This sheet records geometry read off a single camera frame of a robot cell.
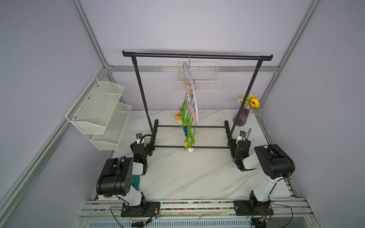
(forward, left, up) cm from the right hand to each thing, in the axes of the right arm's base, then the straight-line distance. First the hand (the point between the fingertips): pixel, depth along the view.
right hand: (239, 139), depth 98 cm
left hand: (-2, +66, +3) cm, 66 cm away
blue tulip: (-2, +38, +14) cm, 40 cm away
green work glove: (-27, +67, -1) cm, 73 cm away
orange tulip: (+10, +43, +15) cm, 46 cm away
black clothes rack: (+8, +61, -1) cm, 61 cm away
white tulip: (-13, +35, +10) cm, 38 cm away
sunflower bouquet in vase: (+12, -5, +23) cm, 26 cm away
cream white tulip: (+7, +41, +12) cm, 43 cm away
